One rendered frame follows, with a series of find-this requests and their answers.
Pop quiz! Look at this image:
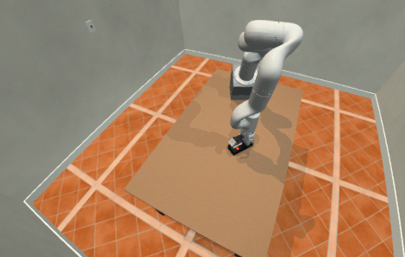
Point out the black power strip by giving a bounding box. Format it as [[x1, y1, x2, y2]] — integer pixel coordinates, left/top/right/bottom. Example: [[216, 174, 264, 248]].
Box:
[[227, 140, 249, 155]]

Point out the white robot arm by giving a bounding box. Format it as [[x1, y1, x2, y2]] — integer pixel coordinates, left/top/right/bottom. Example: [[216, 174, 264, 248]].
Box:
[[230, 20, 303, 135]]

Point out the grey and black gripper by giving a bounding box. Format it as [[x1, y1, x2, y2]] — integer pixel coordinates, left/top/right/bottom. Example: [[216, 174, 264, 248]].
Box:
[[240, 130, 254, 147]]

